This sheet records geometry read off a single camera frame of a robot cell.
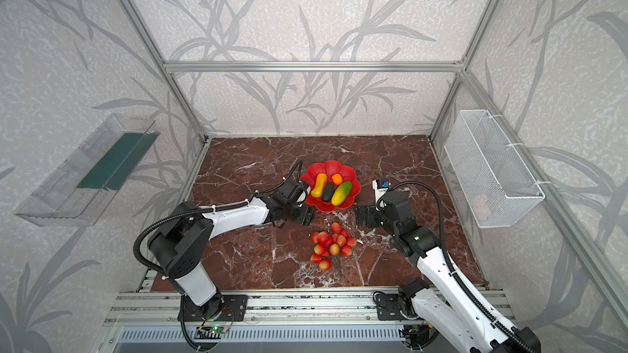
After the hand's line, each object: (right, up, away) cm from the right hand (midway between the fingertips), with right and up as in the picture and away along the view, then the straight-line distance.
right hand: (367, 197), depth 80 cm
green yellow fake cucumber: (-8, -1, +16) cm, 18 cm away
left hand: (-20, -6, +12) cm, 24 cm away
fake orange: (-9, +4, +22) cm, 24 cm away
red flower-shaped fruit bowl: (-13, +8, +25) cm, 29 cm away
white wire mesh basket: (+30, +5, -19) cm, 36 cm away
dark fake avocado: (-13, -1, +16) cm, 21 cm away
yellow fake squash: (-16, +4, +21) cm, 27 cm away
